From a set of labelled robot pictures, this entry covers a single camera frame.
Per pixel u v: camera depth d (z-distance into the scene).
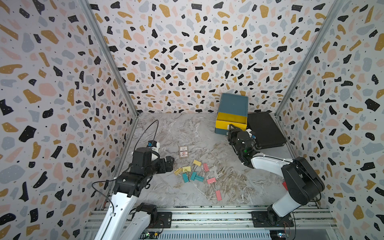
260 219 0.73
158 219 0.73
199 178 0.88
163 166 0.63
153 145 0.64
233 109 0.95
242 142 0.67
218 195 0.82
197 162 0.95
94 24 0.74
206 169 0.91
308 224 0.74
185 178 0.87
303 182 0.46
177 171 0.90
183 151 0.98
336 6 0.71
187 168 0.91
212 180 0.87
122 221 0.43
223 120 0.90
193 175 0.88
